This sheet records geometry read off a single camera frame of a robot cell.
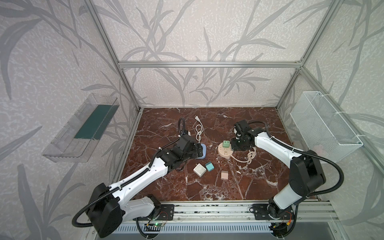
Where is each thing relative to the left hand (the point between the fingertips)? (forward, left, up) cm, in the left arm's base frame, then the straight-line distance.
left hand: (199, 145), depth 80 cm
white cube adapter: (-9, 0, -14) cm, 16 cm away
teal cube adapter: (-6, -6, -14) cm, 17 cm away
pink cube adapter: (-11, -15, -15) cm, 23 cm away
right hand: (+6, -21, -8) cm, 23 cm away
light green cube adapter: (+7, -17, -10) cm, 20 cm away
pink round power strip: (+3, -16, -14) cm, 21 cm away
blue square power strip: (+4, -3, -15) cm, 15 cm away
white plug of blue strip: (+32, +2, -15) cm, 35 cm away
